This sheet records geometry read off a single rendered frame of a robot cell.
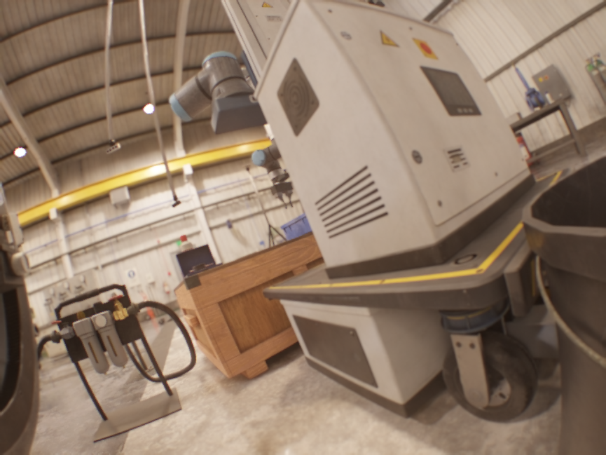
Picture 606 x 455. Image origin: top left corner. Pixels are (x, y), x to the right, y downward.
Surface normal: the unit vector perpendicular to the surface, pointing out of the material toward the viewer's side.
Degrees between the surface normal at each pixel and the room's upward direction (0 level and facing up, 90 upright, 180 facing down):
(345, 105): 90
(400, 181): 90
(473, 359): 90
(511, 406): 88
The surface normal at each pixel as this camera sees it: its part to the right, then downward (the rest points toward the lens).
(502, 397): -0.85, 0.32
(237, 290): 0.51, -0.27
